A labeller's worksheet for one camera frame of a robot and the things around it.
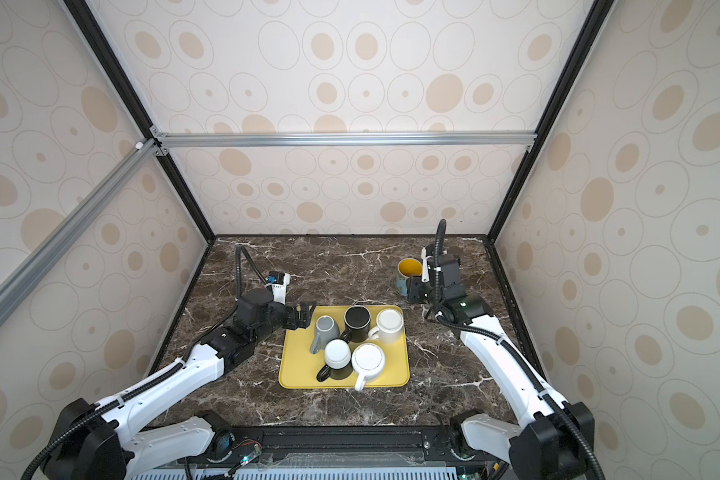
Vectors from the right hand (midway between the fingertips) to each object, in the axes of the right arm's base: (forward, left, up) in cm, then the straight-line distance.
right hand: (414, 280), depth 80 cm
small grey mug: (-9, +25, -11) cm, 28 cm away
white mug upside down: (-17, +13, -13) cm, 25 cm away
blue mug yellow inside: (+17, -1, -16) cm, 23 cm away
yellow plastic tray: (-15, +33, -22) cm, 43 cm away
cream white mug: (-8, +7, -14) cm, 17 cm away
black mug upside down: (-6, +16, -11) cm, 20 cm away
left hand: (-4, +29, -2) cm, 29 cm away
